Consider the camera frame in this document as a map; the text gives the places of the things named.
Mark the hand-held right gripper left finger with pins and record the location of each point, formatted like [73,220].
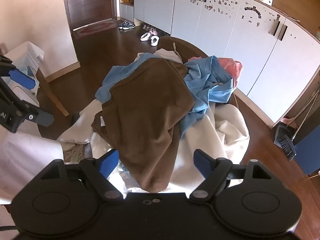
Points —
[110,162]

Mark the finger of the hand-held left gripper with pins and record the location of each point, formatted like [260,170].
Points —
[22,79]
[45,119]

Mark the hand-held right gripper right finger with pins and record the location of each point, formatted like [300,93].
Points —
[201,161]

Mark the brown garment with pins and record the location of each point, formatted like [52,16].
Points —
[145,110]

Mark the white blanket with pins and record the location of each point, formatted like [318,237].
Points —
[220,135]

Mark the floral cloth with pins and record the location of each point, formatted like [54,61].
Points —
[75,151]

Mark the white cloth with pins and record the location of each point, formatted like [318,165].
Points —
[27,160]

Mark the blue shirt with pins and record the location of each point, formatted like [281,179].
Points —
[200,80]

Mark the black dustpan and broom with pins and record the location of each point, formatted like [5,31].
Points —
[283,140]

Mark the red patterned doormat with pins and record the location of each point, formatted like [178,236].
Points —
[97,27]

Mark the pink cloth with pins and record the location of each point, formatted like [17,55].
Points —
[232,67]

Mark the dark wooden door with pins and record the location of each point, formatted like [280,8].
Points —
[90,2]

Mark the blue panel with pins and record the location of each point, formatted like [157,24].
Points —
[308,152]

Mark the dark sneaker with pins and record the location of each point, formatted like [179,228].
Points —
[123,26]
[130,24]

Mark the white sticker-covered cabinet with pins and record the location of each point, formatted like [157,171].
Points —
[220,42]

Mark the white shoe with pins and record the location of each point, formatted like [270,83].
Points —
[155,40]
[145,37]

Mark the purple slipper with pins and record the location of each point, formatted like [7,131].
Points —
[154,32]

